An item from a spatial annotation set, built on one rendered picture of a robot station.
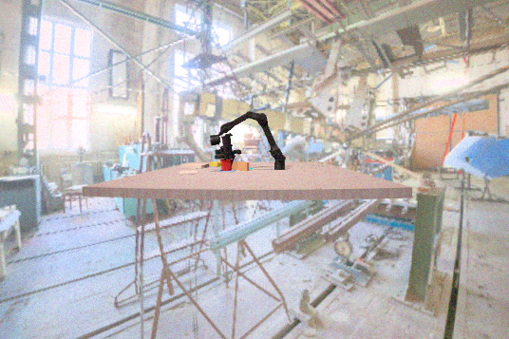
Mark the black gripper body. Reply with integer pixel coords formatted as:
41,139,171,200
215,143,241,160

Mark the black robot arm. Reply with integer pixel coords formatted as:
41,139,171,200
210,111,286,170

